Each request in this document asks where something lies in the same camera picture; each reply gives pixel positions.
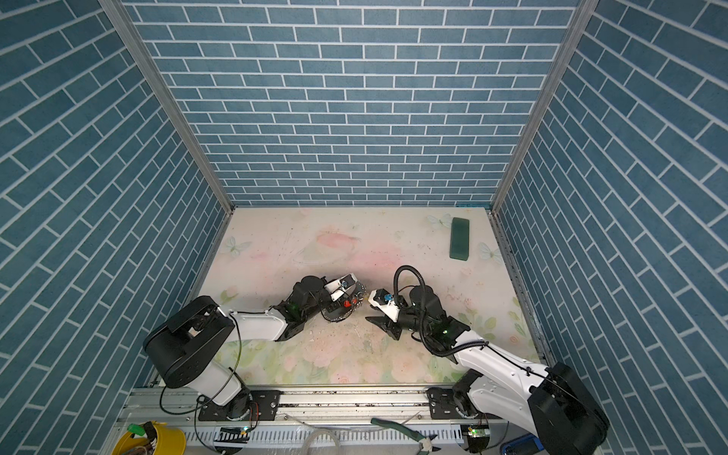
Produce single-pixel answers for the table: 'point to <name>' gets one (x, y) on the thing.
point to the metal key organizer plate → (353, 300)
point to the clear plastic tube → (314, 432)
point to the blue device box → (523, 445)
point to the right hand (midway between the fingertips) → (369, 307)
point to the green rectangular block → (459, 239)
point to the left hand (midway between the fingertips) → (344, 279)
